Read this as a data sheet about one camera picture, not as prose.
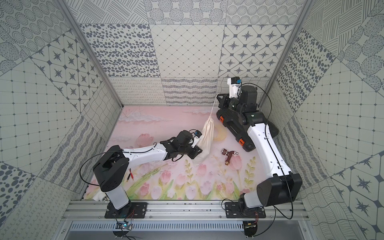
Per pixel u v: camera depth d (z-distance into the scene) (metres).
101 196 0.76
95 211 0.76
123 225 0.70
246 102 0.54
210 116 1.14
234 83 0.61
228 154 0.92
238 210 0.73
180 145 0.68
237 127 1.00
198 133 0.78
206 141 0.84
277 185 0.39
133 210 0.73
